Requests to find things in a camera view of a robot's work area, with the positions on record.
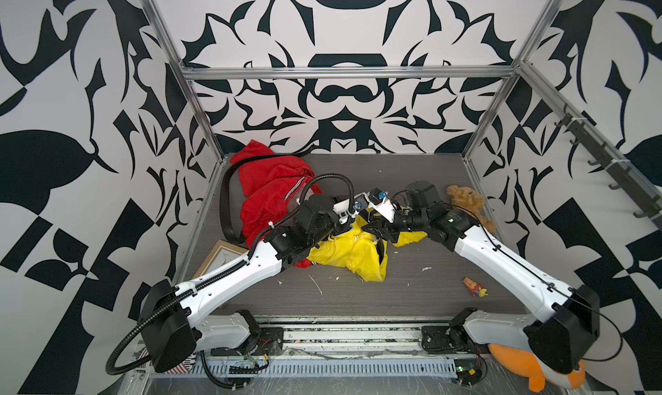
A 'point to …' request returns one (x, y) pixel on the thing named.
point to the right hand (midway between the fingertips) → (365, 216)
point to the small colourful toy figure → (474, 288)
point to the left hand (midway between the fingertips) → (344, 193)
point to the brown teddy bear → (471, 202)
